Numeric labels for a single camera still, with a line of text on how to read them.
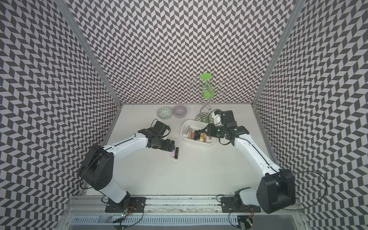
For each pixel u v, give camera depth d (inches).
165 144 31.2
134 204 28.2
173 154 35.6
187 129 40.0
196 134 38.9
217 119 29.0
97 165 18.2
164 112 44.0
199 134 38.8
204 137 38.1
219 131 27.0
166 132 29.1
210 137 38.6
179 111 43.2
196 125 41.3
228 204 29.0
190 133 39.0
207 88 33.2
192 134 38.9
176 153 35.8
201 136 37.9
